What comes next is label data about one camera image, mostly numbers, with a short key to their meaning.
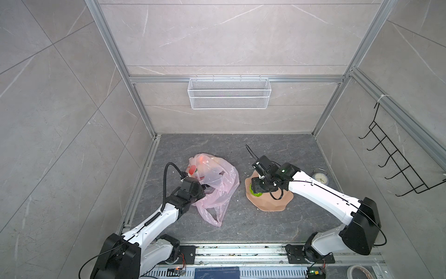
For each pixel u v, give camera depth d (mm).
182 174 760
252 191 715
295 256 726
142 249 420
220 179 870
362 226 390
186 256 733
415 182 605
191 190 662
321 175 951
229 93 1007
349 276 679
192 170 910
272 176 580
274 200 864
